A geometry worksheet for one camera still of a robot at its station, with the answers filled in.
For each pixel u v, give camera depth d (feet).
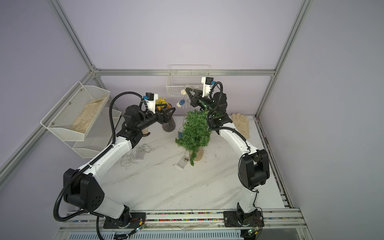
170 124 3.44
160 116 2.15
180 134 2.96
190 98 2.31
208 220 2.45
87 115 2.60
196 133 2.51
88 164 1.48
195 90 2.23
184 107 2.56
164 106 2.51
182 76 3.11
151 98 2.11
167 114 2.23
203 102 2.14
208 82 2.10
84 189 1.37
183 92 2.36
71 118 2.45
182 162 3.10
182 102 2.34
